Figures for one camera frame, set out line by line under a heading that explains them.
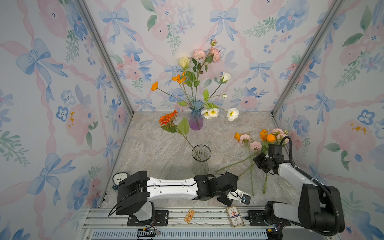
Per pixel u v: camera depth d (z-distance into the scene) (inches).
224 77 32.2
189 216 29.3
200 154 30.0
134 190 16.1
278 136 38.6
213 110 26.5
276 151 27.9
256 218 28.8
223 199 25.2
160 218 29.3
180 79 35.5
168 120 24.9
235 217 28.9
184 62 34.6
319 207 16.5
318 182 18.0
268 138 40.2
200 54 32.9
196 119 40.3
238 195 22.7
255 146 37.9
